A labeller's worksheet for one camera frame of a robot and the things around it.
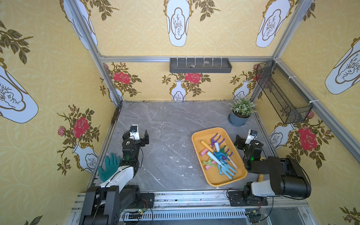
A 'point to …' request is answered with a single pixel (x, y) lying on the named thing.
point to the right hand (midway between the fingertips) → (244, 136)
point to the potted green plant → (242, 109)
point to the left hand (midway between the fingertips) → (139, 130)
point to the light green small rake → (209, 162)
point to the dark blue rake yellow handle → (221, 155)
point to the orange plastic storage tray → (236, 161)
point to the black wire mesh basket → (289, 104)
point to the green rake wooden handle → (222, 150)
